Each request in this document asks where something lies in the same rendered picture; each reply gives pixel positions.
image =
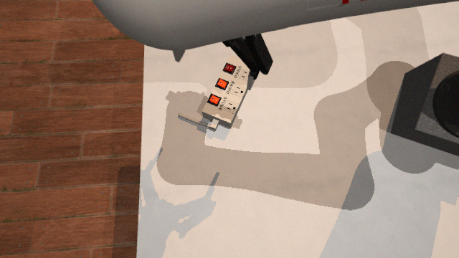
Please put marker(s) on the beige power strip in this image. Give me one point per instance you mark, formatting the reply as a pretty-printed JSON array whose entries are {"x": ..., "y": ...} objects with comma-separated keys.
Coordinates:
[{"x": 227, "y": 95}]

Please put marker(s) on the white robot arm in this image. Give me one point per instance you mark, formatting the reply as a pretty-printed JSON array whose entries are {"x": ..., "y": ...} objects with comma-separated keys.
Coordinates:
[{"x": 186, "y": 24}]

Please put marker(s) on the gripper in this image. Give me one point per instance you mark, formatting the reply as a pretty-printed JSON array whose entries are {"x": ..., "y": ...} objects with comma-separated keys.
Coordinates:
[{"x": 257, "y": 53}]

